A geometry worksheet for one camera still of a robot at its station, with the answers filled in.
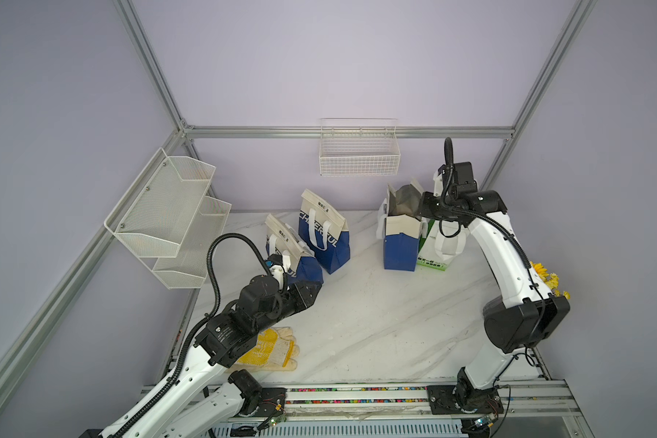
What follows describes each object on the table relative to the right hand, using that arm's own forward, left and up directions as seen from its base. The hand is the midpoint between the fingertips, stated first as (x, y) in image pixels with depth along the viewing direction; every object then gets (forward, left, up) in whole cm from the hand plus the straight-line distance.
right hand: (425, 210), depth 81 cm
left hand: (-24, +32, -3) cm, 40 cm away
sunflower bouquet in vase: (-22, -29, -5) cm, 37 cm away
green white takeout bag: (-7, -5, -11) cm, 14 cm away
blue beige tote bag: (-11, +39, -5) cm, 40 cm away
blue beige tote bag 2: (0, +31, -8) cm, 32 cm away
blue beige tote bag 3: (-2, +7, -4) cm, 9 cm away
